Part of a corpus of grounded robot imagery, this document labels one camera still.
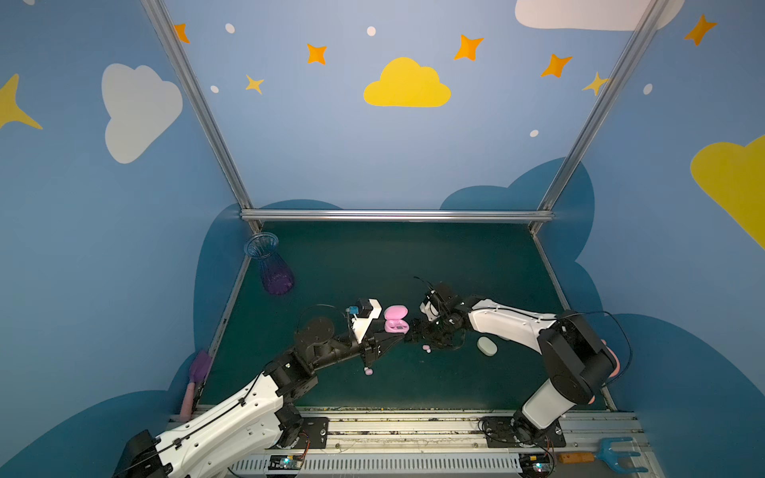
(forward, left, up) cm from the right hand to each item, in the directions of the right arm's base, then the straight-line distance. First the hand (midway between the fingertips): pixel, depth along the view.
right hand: (419, 339), depth 88 cm
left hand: (-8, +6, +22) cm, 24 cm away
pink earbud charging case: (-6, +8, +23) cm, 25 cm away
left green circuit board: (-32, +32, -2) cm, 46 cm away
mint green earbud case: (0, -20, -1) cm, 20 cm away
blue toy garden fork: (-25, -46, -3) cm, 52 cm away
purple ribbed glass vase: (+20, +50, 0) cm, 54 cm away
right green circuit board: (-29, -29, -4) cm, 41 cm away
